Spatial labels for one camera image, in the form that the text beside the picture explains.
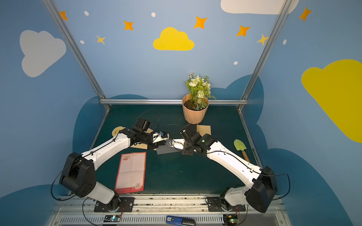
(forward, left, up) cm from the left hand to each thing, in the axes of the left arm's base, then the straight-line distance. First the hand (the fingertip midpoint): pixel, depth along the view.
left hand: (165, 140), depth 84 cm
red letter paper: (-17, +21, -14) cm, 31 cm away
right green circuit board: (-37, -36, -13) cm, 54 cm away
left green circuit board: (-38, +25, -14) cm, 48 cm away
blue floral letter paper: (-10, -4, +15) cm, 19 cm away
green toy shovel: (+4, -50, -12) cm, 52 cm away
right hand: (-2, -12, +4) cm, 13 cm away
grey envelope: (-3, +1, -4) cm, 6 cm away
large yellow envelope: (-6, +12, +4) cm, 14 cm away
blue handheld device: (-39, -11, -9) cm, 41 cm away
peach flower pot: (+23, -18, -4) cm, 30 cm away
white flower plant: (+29, -21, +16) cm, 39 cm away
